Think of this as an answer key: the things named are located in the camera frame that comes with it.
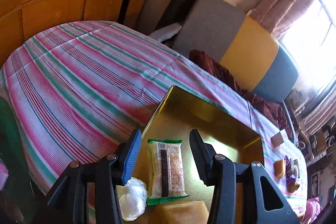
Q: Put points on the black rolled mat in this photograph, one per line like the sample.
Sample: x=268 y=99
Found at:
x=176 y=12

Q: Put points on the maroon blanket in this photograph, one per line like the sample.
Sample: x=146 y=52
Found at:
x=273 y=111

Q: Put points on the white medicine box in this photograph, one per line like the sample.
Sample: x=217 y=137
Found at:
x=278 y=138

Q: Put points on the cluttered shelf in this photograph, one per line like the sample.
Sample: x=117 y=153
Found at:
x=316 y=146

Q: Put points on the grey yellow blue headboard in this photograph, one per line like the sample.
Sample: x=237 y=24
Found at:
x=256 y=60

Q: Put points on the white plastic bag ball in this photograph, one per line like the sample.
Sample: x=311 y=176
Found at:
x=132 y=199

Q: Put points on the yellow sponge cake block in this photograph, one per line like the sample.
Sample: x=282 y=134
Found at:
x=186 y=212

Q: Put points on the gold tray maroon rim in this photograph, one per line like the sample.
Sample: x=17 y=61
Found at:
x=180 y=112

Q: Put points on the striped bed sheet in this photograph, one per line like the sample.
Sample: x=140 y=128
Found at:
x=77 y=90

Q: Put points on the purple wrapped snack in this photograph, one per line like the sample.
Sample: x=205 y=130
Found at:
x=291 y=170

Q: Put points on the green cracker packet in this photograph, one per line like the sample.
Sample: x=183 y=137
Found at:
x=168 y=182

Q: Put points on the yellow round snack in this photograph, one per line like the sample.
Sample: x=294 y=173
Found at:
x=292 y=187

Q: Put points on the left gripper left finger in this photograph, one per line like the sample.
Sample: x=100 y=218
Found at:
x=67 y=200

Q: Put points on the grey padded armrest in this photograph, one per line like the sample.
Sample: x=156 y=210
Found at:
x=166 y=32

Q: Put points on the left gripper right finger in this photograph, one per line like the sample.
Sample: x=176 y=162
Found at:
x=263 y=202

